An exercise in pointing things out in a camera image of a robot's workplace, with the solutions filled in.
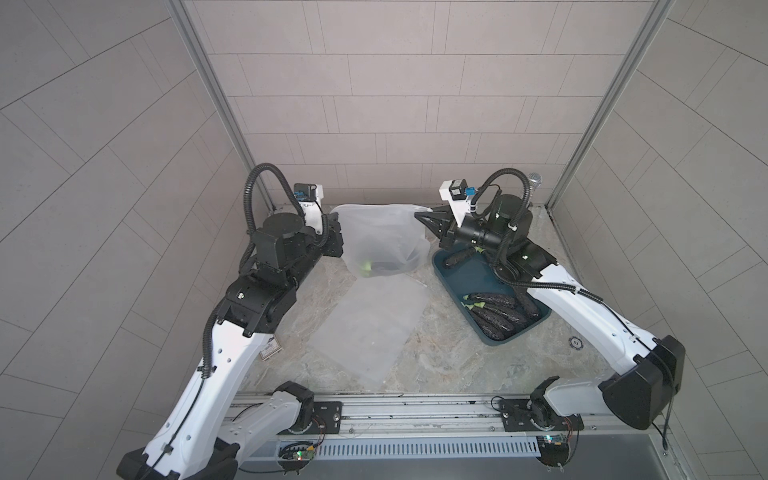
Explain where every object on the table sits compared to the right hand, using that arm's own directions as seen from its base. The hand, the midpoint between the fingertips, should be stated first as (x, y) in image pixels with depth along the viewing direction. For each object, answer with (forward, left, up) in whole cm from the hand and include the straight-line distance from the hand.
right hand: (419, 216), depth 64 cm
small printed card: (-13, +41, -35) cm, 55 cm away
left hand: (0, +16, +2) cm, 16 cm away
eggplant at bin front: (-3, -19, -35) cm, 40 cm away
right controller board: (-39, -28, -40) cm, 63 cm away
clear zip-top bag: (-8, +15, -38) cm, 42 cm away
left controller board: (-37, +31, -35) cm, 60 cm away
